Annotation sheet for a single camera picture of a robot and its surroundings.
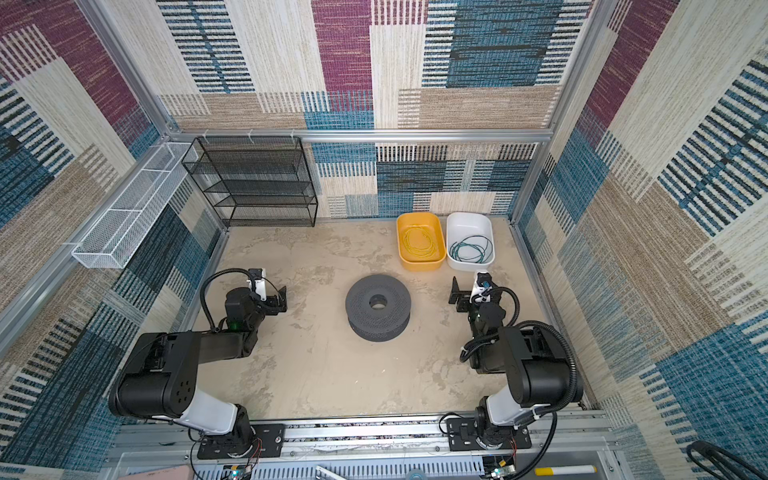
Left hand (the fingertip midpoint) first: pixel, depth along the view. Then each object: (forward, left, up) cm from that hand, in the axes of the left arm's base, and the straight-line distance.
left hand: (268, 282), depth 94 cm
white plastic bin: (+30, -66, -7) cm, 72 cm away
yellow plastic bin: (+29, -54, -4) cm, 62 cm away
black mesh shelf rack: (+37, +10, +10) cm, 40 cm away
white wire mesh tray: (-5, +27, +26) cm, 38 cm away
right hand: (-2, -62, +4) cm, 62 cm away
